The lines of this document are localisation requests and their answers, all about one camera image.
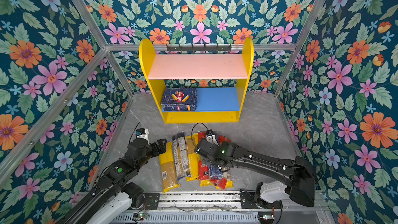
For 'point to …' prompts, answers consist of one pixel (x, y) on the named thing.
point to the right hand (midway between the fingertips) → (209, 153)
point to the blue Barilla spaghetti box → (215, 172)
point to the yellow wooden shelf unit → (213, 104)
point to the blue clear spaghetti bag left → (176, 156)
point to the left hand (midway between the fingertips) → (162, 139)
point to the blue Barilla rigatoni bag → (179, 99)
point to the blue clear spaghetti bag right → (183, 153)
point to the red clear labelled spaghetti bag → (219, 180)
